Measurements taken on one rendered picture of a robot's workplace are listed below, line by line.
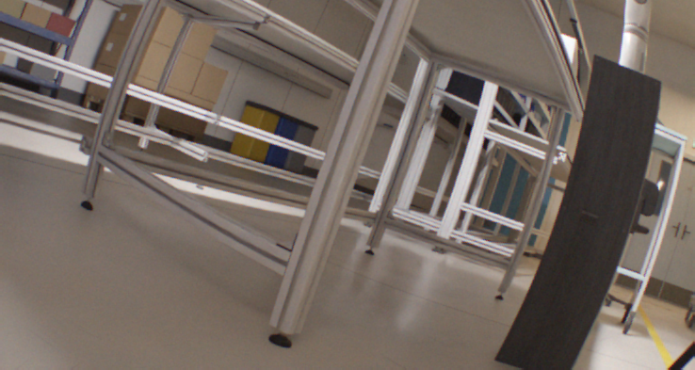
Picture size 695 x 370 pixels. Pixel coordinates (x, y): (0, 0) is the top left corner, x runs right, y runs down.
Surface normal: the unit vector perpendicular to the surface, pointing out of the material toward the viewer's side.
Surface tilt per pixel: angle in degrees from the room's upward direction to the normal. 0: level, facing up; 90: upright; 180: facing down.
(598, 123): 90
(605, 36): 90
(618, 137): 90
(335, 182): 90
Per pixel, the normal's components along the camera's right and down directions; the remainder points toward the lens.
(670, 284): -0.44, -0.15
